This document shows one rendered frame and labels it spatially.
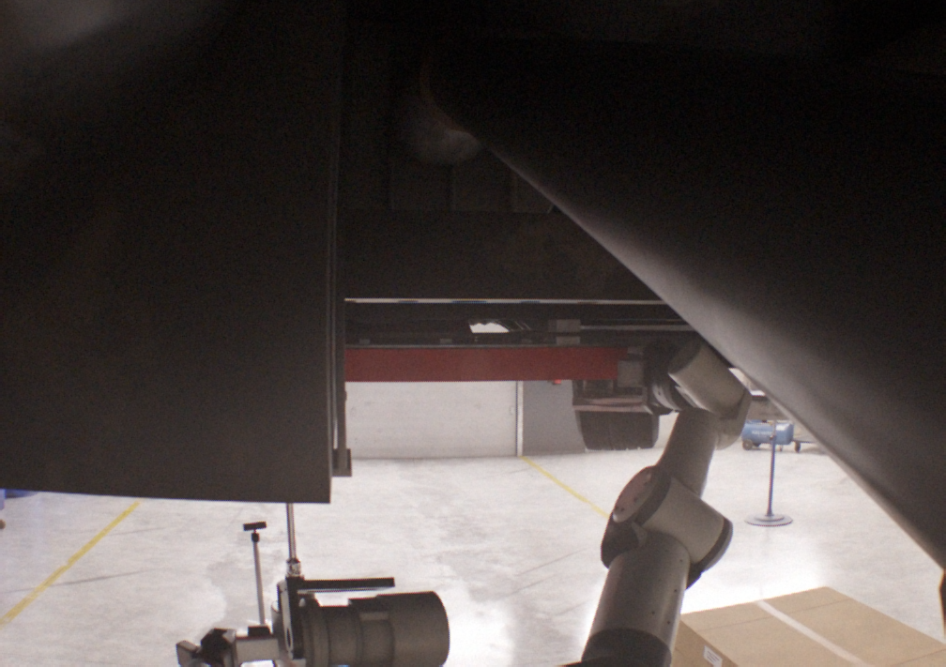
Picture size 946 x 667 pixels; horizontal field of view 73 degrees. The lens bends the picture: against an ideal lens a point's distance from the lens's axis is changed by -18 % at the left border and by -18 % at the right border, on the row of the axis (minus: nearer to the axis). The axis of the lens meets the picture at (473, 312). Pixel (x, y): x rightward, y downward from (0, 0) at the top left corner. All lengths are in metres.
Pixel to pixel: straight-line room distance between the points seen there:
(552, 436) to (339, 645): 9.62
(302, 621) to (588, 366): 0.78
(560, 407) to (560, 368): 8.91
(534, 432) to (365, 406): 2.20
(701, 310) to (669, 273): 0.02
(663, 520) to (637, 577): 0.08
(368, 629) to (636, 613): 0.29
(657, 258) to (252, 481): 0.11
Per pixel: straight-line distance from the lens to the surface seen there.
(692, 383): 1.03
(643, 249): 0.19
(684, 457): 0.93
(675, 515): 0.84
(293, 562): 1.27
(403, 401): 9.81
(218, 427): 0.19
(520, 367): 1.21
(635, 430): 2.40
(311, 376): 0.19
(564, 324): 1.23
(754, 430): 10.41
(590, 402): 1.81
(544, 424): 10.10
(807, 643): 3.08
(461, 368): 1.19
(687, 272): 0.16
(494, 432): 10.02
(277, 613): 1.28
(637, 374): 1.20
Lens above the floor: 1.68
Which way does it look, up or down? 1 degrees up
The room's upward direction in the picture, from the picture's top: straight up
